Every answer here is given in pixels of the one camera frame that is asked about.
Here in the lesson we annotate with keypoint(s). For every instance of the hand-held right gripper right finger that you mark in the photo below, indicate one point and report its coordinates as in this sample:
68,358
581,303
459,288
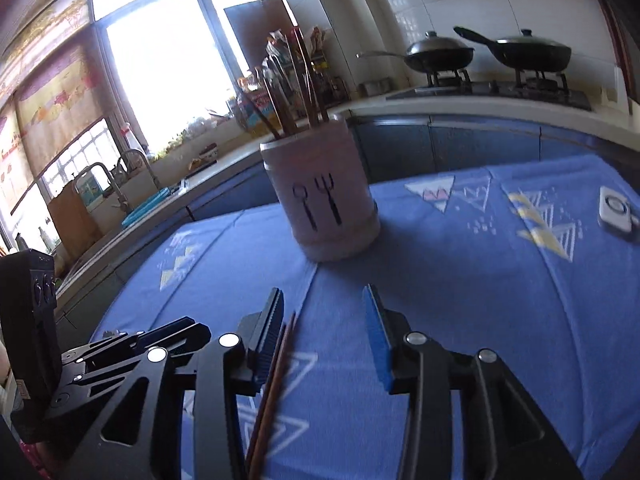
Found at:
377,340

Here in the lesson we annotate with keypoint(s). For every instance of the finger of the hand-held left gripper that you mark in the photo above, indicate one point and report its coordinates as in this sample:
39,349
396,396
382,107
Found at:
175,329

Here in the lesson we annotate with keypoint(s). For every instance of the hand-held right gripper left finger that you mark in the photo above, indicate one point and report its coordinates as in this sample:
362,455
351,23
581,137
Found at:
267,340

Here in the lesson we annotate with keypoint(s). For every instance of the single brown chopstick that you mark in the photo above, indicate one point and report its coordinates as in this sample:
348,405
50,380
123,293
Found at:
274,395
264,400

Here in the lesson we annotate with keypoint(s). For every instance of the pink utensil holder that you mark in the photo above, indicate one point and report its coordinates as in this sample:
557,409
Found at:
325,195

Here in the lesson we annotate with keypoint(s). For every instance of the bundle of wooden chopsticks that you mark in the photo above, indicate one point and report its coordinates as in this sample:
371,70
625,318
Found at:
305,95

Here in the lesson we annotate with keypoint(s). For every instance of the blue printed tablecloth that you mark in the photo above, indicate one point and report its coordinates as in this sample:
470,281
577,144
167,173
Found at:
450,270

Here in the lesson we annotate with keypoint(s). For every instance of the blue plastic basin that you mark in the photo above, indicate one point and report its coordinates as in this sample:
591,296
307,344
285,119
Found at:
147,207

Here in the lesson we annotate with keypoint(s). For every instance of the wooden cutting board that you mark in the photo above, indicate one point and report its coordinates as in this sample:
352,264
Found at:
72,217

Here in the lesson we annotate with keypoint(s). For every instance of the angular steel faucet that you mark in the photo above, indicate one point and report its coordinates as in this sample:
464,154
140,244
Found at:
107,180

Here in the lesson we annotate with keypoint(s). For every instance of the curved steel faucet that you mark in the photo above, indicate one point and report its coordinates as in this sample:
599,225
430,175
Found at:
145,162

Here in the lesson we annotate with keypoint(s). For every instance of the cooking oil bottle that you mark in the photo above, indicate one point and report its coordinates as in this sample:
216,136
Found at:
250,105

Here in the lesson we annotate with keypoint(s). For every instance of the kitchen countertop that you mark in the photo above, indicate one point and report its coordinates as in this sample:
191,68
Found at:
450,107

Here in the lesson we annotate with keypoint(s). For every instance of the patterned window blind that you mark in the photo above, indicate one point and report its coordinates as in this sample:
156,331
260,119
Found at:
55,95

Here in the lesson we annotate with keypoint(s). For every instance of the metal spice rack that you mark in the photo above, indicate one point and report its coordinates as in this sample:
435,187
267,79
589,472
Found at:
332,85

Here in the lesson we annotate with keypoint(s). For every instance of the gas stove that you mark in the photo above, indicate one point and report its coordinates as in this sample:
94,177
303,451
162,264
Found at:
490,92

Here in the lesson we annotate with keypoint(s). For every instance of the small white device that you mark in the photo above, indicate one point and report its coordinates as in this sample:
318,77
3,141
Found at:
616,209

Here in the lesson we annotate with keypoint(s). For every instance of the wok with steel lid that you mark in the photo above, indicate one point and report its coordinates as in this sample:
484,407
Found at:
440,55

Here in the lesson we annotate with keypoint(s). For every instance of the black frying pan with lid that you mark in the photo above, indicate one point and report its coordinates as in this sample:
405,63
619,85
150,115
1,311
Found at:
535,54

